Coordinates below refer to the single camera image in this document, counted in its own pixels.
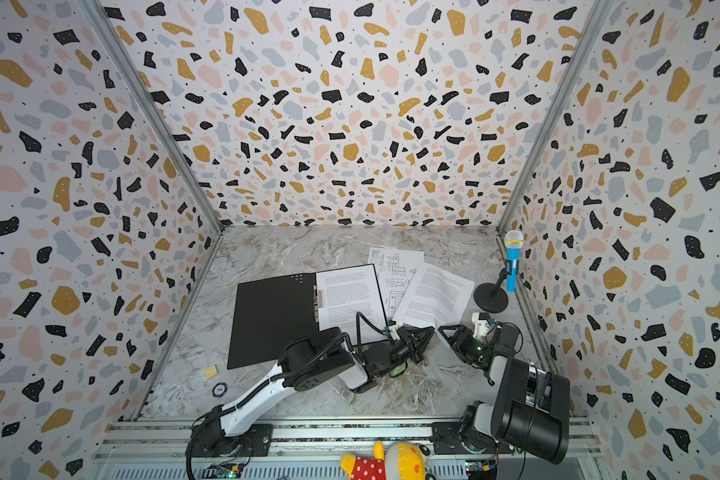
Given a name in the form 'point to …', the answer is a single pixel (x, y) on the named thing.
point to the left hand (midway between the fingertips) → (438, 329)
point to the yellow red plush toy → (401, 461)
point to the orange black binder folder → (268, 314)
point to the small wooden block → (211, 371)
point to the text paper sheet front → (346, 292)
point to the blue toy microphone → (513, 241)
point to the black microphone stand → (491, 297)
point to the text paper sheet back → (434, 298)
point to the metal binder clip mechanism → (315, 303)
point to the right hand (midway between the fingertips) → (443, 329)
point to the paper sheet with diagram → (395, 270)
